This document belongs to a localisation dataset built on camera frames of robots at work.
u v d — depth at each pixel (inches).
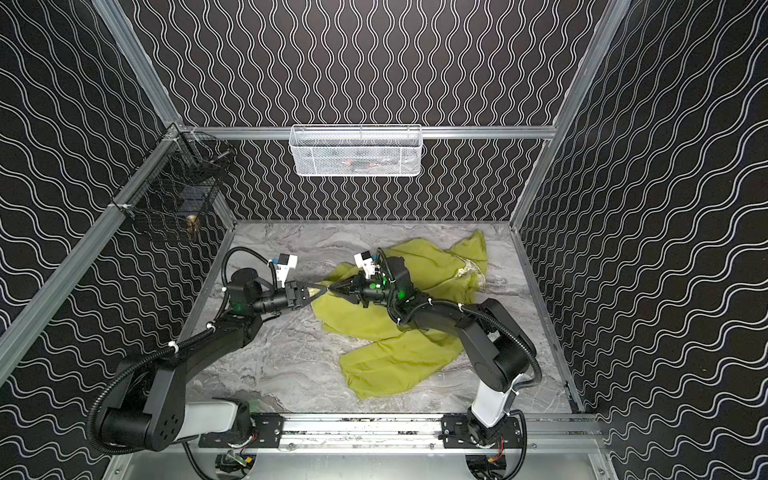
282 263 30.0
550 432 30.6
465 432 29.2
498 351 18.6
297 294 28.7
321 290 30.8
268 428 29.9
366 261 31.4
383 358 33.9
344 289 30.6
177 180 37.4
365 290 29.4
